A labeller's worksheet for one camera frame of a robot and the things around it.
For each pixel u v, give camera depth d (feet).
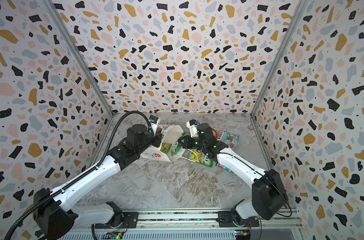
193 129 2.41
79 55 2.83
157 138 2.19
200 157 3.09
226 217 2.44
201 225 2.40
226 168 1.81
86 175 1.49
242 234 2.35
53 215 1.21
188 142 2.30
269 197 1.38
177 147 2.57
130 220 2.41
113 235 2.30
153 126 2.10
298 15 2.41
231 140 3.36
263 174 1.47
